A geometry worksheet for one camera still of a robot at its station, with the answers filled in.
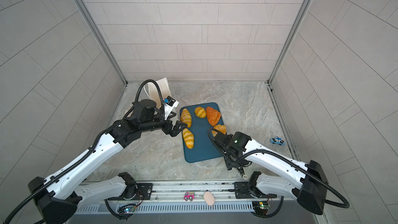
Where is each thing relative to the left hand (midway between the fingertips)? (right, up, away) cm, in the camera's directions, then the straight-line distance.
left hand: (184, 119), depth 68 cm
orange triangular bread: (+14, -2, +26) cm, 29 cm away
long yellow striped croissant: (0, -13, +17) cm, 21 cm away
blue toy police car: (+50, -15, +17) cm, 54 cm away
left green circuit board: (-24, -37, -4) cm, 44 cm away
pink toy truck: (+2, -34, 0) cm, 34 cm away
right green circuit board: (+34, -39, 0) cm, 52 cm away
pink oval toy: (+11, -35, 0) cm, 37 cm away
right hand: (+22, -24, +4) cm, 33 cm away
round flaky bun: (+18, -9, +21) cm, 29 cm away
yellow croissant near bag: (-3, -3, +26) cm, 26 cm away
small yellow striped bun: (+6, 0, +26) cm, 27 cm away
